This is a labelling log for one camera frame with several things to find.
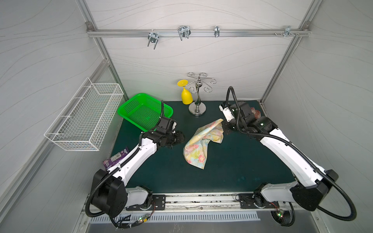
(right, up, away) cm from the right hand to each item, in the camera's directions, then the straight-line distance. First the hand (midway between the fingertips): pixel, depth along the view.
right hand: (224, 121), depth 74 cm
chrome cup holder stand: (-11, +8, +41) cm, 43 cm away
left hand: (-22, -10, +6) cm, 25 cm away
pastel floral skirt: (-14, -20, +13) cm, 28 cm away
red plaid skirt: (+34, +4, +36) cm, 50 cm away
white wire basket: (-69, 0, -5) cm, 69 cm away
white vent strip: (-48, -49, -3) cm, 69 cm away
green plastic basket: (-54, +6, +40) cm, 68 cm away
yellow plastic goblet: (-20, +16, +28) cm, 38 cm away
